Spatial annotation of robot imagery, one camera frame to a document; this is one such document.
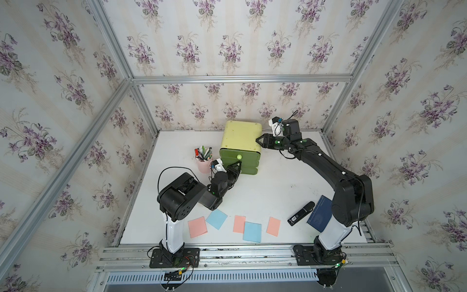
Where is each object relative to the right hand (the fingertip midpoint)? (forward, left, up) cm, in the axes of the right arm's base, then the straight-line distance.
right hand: (261, 140), depth 87 cm
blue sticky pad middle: (-36, +4, -21) cm, 42 cm away
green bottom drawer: (-7, +5, -17) cm, 19 cm away
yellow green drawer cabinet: (-2, +9, +1) cm, 10 cm away
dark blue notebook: (-28, -27, -18) cm, 44 cm away
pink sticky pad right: (-33, -5, -22) cm, 40 cm away
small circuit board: (-53, +36, -23) cm, 68 cm away
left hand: (-8, +8, -9) cm, 14 cm away
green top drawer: (-8, +10, -2) cm, 13 cm away
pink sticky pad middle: (-33, +10, -21) cm, 41 cm away
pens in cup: (+1, +30, -12) cm, 33 cm away
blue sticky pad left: (-31, +21, -21) cm, 43 cm away
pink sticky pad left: (-34, +30, -24) cm, 51 cm away
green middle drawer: (-7, +5, -10) cm, 13 cm away
